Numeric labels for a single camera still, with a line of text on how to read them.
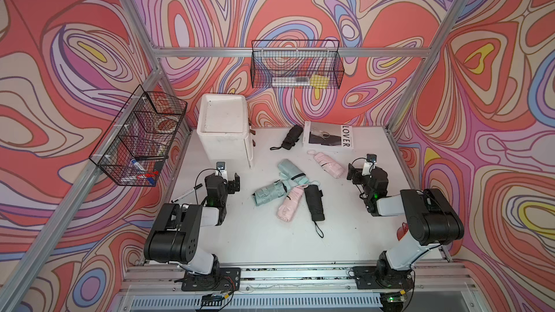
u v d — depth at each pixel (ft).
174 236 1.49
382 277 2.21
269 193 2.96
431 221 1.55
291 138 3.65
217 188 2.39
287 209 2.83
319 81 2.97
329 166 3.26
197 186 3.14
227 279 2.36
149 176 2.10
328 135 3.67
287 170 3.25
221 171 2.62
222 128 2.85
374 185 2.41
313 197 3.00
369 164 2.65
